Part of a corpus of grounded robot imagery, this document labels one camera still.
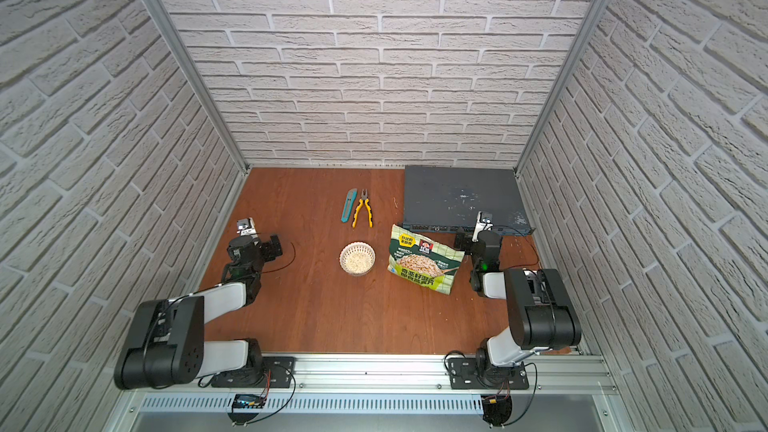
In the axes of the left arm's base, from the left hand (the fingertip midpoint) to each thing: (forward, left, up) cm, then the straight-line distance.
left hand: (254, 232), depth 90 cm
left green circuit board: (-42, -7, -11) cm, 44 cm away
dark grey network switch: (+17, -62, -4) cm, 65 cm away
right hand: (+3, -68, 0) cm, 68 cm away
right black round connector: (-45, -68, -7) cm, 82 cm away
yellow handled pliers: (+19, -33, -7) cm, 39 cm away
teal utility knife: (+20, -28, -7) cm, 35 cm away
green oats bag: (-12, -52, +5) cm, 53 cm away
